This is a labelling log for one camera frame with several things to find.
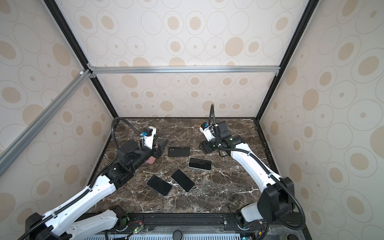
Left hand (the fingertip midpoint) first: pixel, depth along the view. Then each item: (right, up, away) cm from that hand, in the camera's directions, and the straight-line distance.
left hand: (166, 136), depth 70 cm
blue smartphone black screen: (+17, -18, +25) cm, 35 cm away
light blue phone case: (+16, -21, +22) cm, 35 cm away
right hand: (+19, -4, +12) cm, 23 cm away
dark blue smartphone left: (-7, -28, +16) cm, 33 cm away
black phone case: (+3, -11, +30) cm, 33 cm away
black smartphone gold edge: (+7, -27, +18) cm, 33 cm away
